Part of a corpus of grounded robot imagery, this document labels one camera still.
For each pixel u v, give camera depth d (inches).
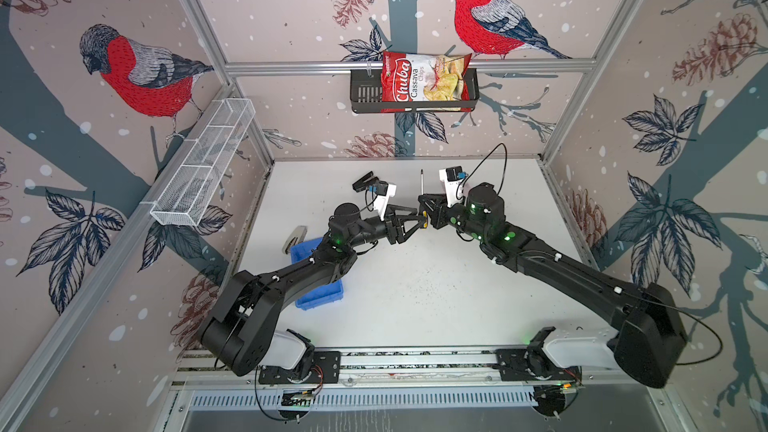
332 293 33.5
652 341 16.1
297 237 37.5
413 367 29.5
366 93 37.4
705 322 15.3
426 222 29.1
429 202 29.9
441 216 26.0
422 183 29.9
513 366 28.7
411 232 27.4
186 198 27.9
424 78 34.5
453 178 25.5
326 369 28.7
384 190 26.9
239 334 16.6
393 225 26.4
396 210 29.7
